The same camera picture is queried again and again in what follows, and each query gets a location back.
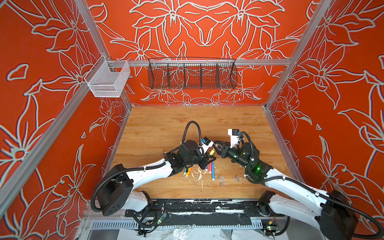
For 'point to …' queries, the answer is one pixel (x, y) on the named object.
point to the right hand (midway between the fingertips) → (210, 142)
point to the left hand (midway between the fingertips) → (215, 156)
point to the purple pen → (206, 168)
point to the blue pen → (213, 171)
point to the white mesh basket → (107, 78)
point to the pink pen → (210, 167)
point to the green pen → (184, 173)
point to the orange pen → (189, 170)
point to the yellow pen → (212, 152)
